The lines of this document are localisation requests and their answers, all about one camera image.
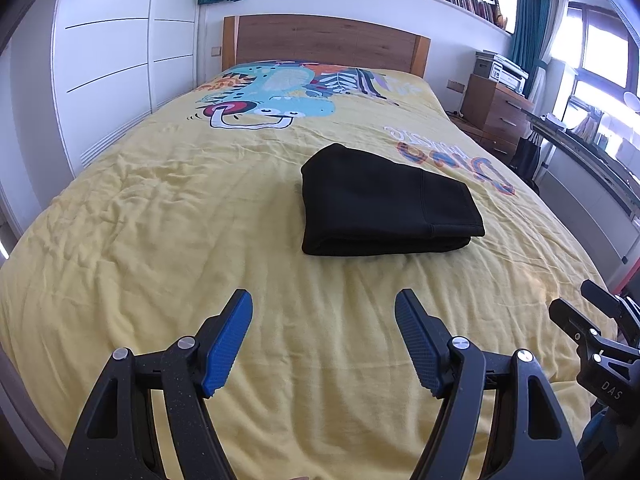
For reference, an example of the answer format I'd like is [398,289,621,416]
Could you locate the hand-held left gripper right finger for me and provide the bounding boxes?
[394,288,586,480]

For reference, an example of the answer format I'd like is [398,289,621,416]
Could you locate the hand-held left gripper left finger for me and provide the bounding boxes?
[65,288,253,480]

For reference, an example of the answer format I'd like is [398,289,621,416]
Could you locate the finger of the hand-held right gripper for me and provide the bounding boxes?
[581,280,640,346]
[548,299,640,404]

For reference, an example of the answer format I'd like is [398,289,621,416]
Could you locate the black pants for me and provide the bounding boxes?
[301,143,487,257]

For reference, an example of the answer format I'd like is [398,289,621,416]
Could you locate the yellow printed blanket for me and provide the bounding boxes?
[0,61,640,480]

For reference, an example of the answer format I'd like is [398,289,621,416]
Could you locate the white radiator cover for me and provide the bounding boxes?
[542,147,640,263]

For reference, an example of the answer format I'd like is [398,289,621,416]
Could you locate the long grey desk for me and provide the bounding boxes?
[527,110,640,221]

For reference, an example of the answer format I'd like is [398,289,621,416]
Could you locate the black bag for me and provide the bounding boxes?
[509,135,543,181]

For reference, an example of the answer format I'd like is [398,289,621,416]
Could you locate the low wooden nightstand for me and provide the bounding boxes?
[447,112,516,163]

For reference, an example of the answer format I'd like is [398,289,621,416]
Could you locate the wooden dresser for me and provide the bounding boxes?
[460,74,536,136]

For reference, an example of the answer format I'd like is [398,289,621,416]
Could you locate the white printer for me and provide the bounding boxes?
[474,50,529,95]

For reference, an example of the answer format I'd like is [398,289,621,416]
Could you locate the white wardrobe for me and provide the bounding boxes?
[0,0,201,261]

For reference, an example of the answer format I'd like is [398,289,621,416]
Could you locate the wooden headboard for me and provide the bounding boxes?
[223,14,432,80]

